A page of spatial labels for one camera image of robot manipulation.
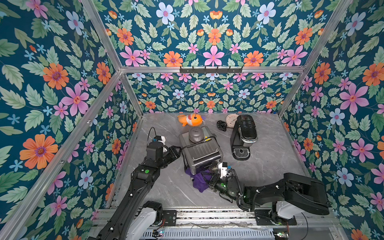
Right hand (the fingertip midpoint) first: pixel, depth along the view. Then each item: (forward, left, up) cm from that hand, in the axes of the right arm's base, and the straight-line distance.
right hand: (203, 171), depth 73 cm
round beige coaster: (+47, -19, -12) cm, 52 cm away
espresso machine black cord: (+14, -6, +9) cm, 17 cm away
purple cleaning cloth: (-4, +1, 0) cm, 4 cm away
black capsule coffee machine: (+19, -22, +6) cm, 30 cm away
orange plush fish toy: (+41, +9, -6) cm, 43 cm away
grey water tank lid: (+12, +3, +14) cm, 19 cm away
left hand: (+10, +11, +4) cm, 16 cm away
